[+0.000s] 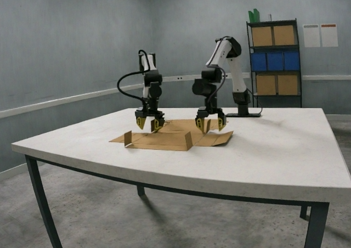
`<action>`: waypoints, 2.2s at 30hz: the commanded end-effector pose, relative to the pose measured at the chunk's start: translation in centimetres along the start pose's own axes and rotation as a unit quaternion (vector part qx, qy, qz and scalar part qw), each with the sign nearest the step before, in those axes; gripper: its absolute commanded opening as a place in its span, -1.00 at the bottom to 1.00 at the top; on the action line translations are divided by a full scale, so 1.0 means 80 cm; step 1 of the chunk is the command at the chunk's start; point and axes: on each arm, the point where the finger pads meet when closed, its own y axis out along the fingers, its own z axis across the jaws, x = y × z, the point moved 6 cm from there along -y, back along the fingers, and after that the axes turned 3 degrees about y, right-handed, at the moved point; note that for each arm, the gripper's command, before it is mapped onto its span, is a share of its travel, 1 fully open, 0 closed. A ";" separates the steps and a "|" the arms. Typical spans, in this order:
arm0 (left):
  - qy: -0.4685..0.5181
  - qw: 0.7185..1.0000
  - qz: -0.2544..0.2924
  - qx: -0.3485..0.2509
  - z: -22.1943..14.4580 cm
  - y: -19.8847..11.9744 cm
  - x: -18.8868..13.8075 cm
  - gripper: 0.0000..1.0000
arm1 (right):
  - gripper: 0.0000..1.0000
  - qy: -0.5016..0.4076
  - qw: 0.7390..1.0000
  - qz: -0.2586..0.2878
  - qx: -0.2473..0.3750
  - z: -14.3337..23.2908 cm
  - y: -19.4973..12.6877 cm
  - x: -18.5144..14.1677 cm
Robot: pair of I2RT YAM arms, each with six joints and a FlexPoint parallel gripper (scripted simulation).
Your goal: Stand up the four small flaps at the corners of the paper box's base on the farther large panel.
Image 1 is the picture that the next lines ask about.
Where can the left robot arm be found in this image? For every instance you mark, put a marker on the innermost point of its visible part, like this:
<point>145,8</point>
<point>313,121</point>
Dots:
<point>204,87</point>

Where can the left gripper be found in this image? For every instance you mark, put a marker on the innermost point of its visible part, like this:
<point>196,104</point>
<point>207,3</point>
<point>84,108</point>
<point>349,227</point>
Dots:
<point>200,121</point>

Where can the brown flat cardboard box blank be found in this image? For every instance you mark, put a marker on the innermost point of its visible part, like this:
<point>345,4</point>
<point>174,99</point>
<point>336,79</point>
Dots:
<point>179,135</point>

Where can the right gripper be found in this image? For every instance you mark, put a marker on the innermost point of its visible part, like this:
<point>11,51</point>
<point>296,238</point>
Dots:
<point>159,119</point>

